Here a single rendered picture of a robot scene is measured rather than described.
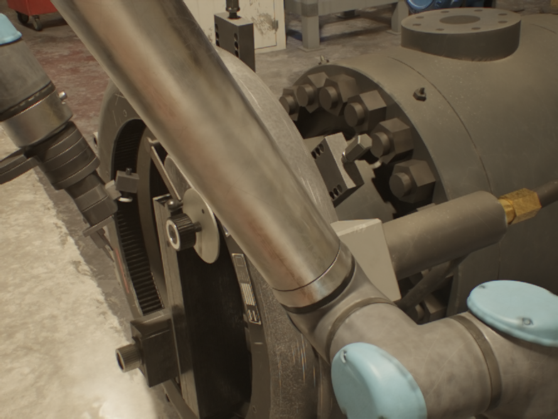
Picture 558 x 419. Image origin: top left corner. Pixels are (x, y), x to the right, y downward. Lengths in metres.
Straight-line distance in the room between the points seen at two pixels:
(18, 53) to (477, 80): 0.74
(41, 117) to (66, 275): 1.64
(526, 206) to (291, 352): 0.38
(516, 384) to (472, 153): 0.63
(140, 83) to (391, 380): 0.32
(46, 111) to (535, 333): 0.70
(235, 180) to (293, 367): 0.44
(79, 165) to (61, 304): 1.45
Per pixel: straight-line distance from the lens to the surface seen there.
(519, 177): 1.39
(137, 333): 1.42
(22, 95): 1.14
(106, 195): 1.17
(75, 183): 1.17
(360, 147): 1.01
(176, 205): 1.19
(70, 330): 2.44
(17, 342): 2.45
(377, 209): 1.36
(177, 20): 0.66
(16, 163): 1.17
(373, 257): 0.97
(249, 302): 1.10
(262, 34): 5.31
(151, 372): 1.42
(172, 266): 1.30
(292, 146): 1.08
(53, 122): 1.14
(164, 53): 0.65
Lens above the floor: 1.25
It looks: 25 degrees down
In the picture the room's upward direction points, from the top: 4 degrees counter-clockwise
